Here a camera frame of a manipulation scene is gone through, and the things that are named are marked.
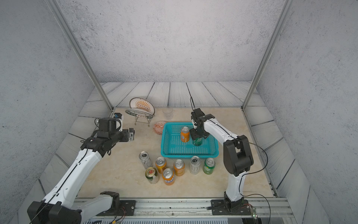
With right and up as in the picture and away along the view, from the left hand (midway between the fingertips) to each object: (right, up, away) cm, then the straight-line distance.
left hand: (128, 130), depth 79 cm
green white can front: (+13, -22, -4) cm, 26 cm away
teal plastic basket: (+23, -12, +19) cm, 32 cm away
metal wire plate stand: (-5, +7, +30) cm, 31 cm away
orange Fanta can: (+23, -23, -5) cm, 33 cm away
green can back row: (+40, -9, +12) cm, 43 cm away
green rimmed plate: (0, +10, +19) cm, 21 cm away
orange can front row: (+29, -20, -2) cm, 35 cm away
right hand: (+40, -4, +13) cm, 43 cm away
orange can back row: (+32, -3, +12) cm, 34 cm away
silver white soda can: (+9, -15, -1) cm, 18 cm away
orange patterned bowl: (+12, 0, +26) cm, 29 cm away
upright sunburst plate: (0, +17, +25) cm, 30 cm away
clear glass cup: (+19, +11, +32) cm, 39 cm away
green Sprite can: (+45, -19, -2) cm, 49 cm away
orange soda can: (+19, -19, -1) cm, 26 cm away
